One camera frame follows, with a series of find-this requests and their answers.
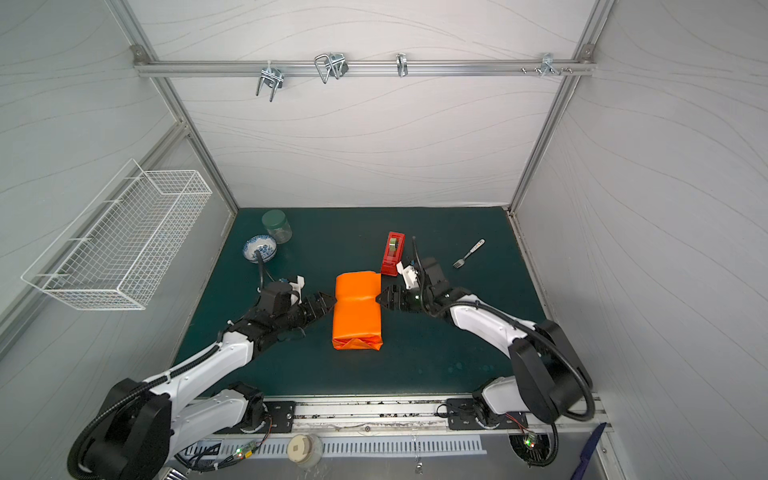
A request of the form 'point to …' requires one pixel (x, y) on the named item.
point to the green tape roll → (393, 242)
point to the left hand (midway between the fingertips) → (334, 301)
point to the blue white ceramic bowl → (263, 243)
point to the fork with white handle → (461, 262)
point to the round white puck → (305, 450)
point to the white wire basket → (119, 249)
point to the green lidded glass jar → (277, 225)
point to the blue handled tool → (587, 451)
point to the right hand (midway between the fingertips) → (389, 293)
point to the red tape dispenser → (393, 253)
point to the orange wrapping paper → (357, 318)
